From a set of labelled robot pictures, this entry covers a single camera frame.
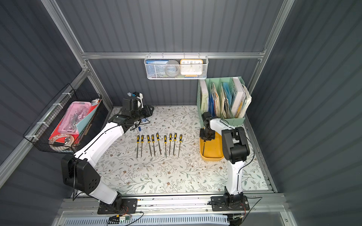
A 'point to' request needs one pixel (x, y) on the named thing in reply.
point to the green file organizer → (223, 98)
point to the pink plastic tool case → (74, 112)
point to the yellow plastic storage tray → (212, 150)
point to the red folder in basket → (74, 136)
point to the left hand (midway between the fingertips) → (150, 107)
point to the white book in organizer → (238, 98)
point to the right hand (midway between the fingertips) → (208, 137)
